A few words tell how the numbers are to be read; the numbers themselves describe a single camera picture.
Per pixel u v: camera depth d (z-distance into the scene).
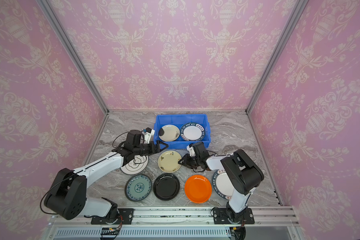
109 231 0.73
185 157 0.87
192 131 1.06
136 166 0.91
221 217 0.73
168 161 0.92
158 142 0.76
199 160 0.74
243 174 0.47
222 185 0.85
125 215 0.75
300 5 0.68
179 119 1.16
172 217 0.76
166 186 0.82
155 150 0.75
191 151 0.89
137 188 0.83
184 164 0.87
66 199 0.43
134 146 0.69
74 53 0.87
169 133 1.07
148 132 0.79
